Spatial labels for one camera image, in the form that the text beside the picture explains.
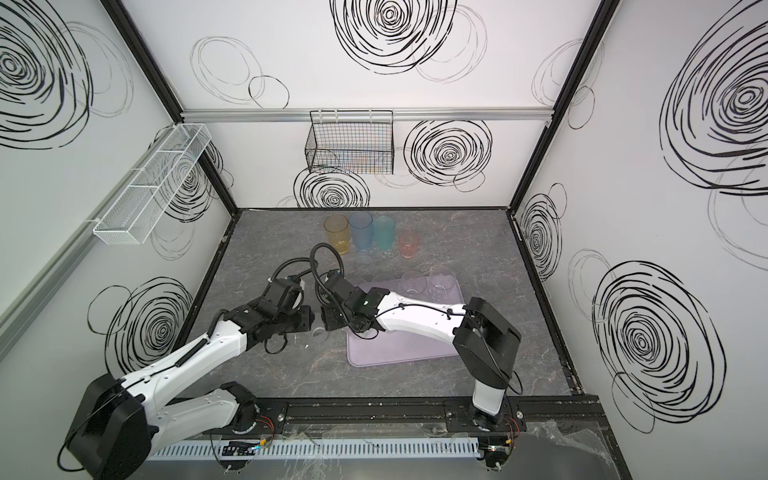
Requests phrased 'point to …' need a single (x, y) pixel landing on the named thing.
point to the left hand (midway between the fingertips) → (314, 314)
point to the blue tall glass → (362, 228)
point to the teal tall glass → (384, 228)
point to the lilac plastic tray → (387, 347)
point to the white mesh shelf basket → (136, 213)
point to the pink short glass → (408, 241)
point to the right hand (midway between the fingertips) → (323, 318)
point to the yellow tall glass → (337, 227)
